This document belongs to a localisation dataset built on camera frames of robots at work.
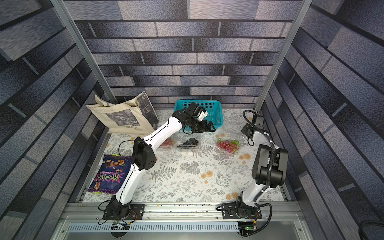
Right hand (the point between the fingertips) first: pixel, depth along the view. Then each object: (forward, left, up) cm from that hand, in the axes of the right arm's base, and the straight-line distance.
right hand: (247, 128), depth 96 cm
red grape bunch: (-12, +13, -3) cm, 18 cm away
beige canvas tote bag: (+2, +73, +10) cm, 74 cm away
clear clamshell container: (-2, +44, -9) cm, 45 cm away
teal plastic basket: (+23, +21, -4) cm, 31 cm away
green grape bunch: (-8, +8, -4) cm, 12 cm away
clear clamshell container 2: (-12, +48, -3) cm, 50 cm away
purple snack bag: (-31, +81, -3) cm, 87 cm away
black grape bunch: (-8, +38, -7) cm, 40 cm away
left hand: (-6, +25, +8) cm, 27 cm away
